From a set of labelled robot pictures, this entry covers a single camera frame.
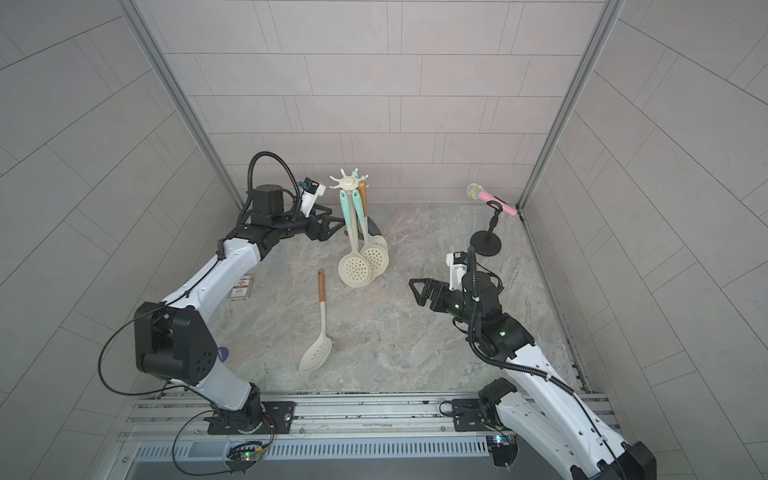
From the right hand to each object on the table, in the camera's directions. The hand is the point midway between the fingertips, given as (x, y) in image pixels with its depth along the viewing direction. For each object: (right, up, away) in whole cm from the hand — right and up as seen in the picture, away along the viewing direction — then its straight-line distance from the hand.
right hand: (420, 286), depth 73 cm
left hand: (-21, +18, +7) cm, 29 cm away
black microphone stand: (+26, +10, +31) cm, 42 cm away
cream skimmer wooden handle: (-27, -20, +7) cm, 35 cm away
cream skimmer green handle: (-12, +6, +13) cm, 19 cm away
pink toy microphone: (+19, +26, +20) cm, 38 cm away
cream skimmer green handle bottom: (-18, +2, +11) cm, 22 cm away
